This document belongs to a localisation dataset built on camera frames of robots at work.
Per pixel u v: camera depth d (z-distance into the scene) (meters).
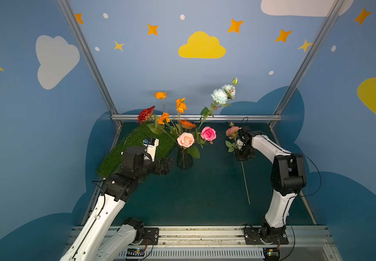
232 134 1.04
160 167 0.60
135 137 1.12
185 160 0.96
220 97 0.67
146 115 0.70
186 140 0.57
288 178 0.52
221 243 0.73
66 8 0.69
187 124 0.81
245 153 0.84
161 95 0.84
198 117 0.74
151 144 0.59
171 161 1.00
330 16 0.72
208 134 0.59
